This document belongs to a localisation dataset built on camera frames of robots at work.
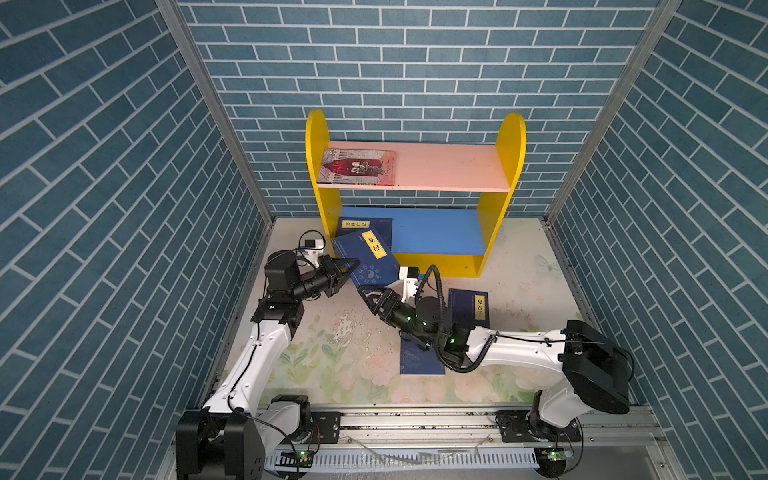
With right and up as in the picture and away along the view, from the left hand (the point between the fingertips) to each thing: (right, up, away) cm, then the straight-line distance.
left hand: (367, 266), depth 73 cm
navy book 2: (+12, -28, +12) cm, 33 cm away
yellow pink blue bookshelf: (+27, +23, +46) cm, 58 cm away
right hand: (0, -7, -4) cm, 8 cm away
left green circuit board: (-17, -48, 0) cm, 51 cm away
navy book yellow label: (+2, +11, +27) cm, 29 cm away
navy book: (+2, 0, +2) cm, 3 cm away
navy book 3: (+31, -15, +23) cm, 41 cm away
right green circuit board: (+45, -48, 0) cm, 66 cm away
